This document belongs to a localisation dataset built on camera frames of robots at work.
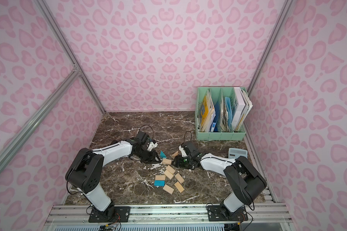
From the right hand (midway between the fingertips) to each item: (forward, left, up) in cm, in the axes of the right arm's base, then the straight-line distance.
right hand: (174, 164), depth 87 cm
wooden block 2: (-5, +3, -3) cm, 7 cm away
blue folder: (+32, -33, +20) cm, 50 cm away
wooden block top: (+3, +5, -2) cm, 6 cm away
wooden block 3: (-7, -3, -3) cm, 9 cm away
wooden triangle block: (+7, 0, -1) cm, 7 cm away
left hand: (+2, +9, +1) cm, 9 cm away
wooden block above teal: (-8, +8, -2) cm, 11 cm away
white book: (+30, -43, +21) cm, 56 cm away
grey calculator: (+10, -39, -3) cm, 40 cm away
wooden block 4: (-12, -3, -3) cm, 13 cm away
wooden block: (-2, +3, -3) cm, 4 cm away
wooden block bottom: (-14, +3, -2) cm, 14 cm away
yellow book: (+29, -21, +16) cm, 39 cm away
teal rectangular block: (-10, +7, -2) cm, 13 cm away
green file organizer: (+26, -29, +18) cm, 42 cm away
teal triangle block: (+7, +8, -1) cm, 10 cm away
